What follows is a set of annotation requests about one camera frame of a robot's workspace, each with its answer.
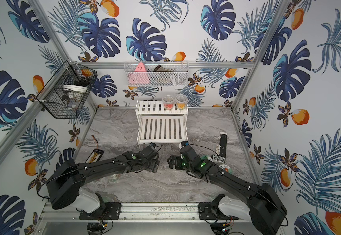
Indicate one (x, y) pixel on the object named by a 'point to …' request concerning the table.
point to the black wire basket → (63, 96)
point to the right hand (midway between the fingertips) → (175, 159)
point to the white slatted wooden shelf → (156, 125)
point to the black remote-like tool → (223, 145)
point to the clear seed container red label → (168, 101)
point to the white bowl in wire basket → (81, 89)
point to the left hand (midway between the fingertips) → (153, 161)
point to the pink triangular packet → (139, 76)
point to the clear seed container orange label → (181, 101)
